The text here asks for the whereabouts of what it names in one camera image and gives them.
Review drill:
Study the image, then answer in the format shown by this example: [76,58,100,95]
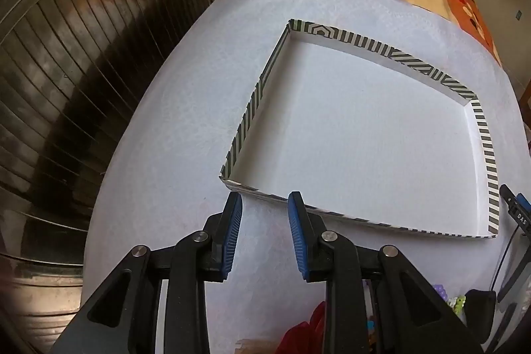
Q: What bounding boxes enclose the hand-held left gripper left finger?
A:
[52,191,243,354]

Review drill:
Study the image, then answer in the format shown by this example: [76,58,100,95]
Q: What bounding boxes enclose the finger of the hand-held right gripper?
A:
[500,184,531,232]

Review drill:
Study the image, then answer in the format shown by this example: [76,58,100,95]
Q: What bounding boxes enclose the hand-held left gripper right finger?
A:
[288,191,484,354]

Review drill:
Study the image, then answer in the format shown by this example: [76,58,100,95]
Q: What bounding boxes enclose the green blue beaded ornament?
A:
[446,295,467,315]

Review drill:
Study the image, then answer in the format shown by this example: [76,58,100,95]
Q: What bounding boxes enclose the red scrunchie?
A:
[282,301,328,354]

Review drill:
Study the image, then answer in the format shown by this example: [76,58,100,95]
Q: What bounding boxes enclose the striped shallow cardboard box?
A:
[219,19,499,239]

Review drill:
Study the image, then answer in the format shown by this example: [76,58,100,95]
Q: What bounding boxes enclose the metal roller shutter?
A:
[0,0,233,338]

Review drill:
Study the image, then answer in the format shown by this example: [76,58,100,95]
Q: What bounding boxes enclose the thin black cable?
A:
[492,227,519,292]

